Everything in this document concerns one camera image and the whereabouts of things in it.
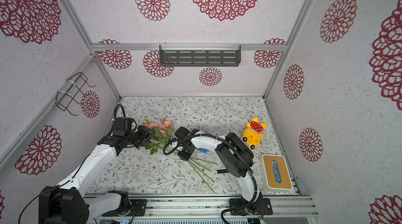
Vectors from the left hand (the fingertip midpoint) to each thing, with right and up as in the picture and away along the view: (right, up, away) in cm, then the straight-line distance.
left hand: (155, 133), depth 83 cm
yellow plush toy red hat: (+56, -2, +10) cm, 57 cm away
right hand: (+14, -13, +8) cm, 21 cm away
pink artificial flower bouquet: (+1, -2, +12) cm, 12 cm away
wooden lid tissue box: (+63, -20, -2) cm, 66 cm away
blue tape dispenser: (+26, -11, +8) cm, 29 cm away
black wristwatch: (+36, -21, +2) cm, 42 cm away
